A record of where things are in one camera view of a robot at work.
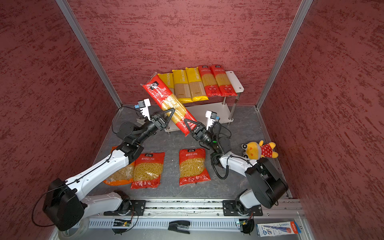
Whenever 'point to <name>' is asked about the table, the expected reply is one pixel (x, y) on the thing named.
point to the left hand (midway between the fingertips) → (175, 112)
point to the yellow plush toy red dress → (255, 151)
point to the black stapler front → (179, 225)
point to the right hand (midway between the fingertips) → (183, 122)
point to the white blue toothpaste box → (267, 229)
